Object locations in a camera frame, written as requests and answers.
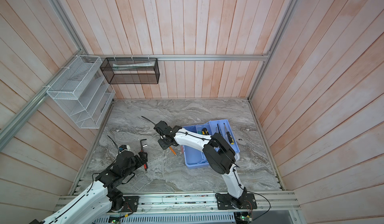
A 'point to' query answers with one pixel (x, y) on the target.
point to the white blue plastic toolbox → (193, 158)
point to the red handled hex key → (145, 165)
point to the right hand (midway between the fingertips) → (164, 142)
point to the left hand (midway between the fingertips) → (142, 160)
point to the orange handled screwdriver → (173, 151)
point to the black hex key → (141, 144)
